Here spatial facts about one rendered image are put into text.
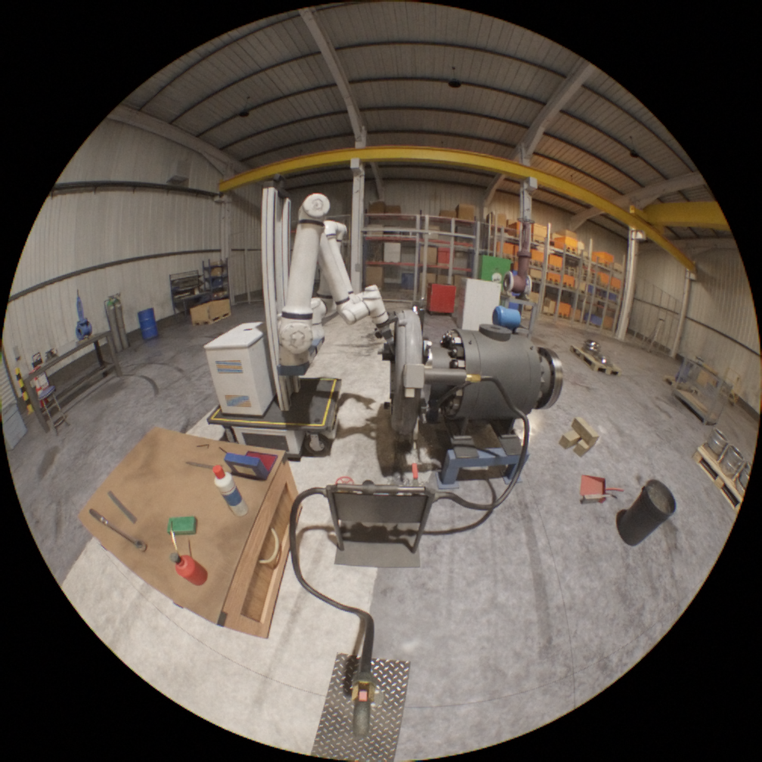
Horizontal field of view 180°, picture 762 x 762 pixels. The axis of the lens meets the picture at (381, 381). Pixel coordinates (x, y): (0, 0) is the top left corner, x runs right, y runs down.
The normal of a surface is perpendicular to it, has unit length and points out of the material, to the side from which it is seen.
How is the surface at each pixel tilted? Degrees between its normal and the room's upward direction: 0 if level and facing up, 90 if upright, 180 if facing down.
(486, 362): 51
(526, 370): 57
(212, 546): 0
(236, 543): 0
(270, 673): 0
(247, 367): 90
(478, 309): 90
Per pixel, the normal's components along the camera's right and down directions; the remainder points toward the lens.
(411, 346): -0.01, -0.29
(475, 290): -0.14, 0.44
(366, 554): 0.03, -0.89
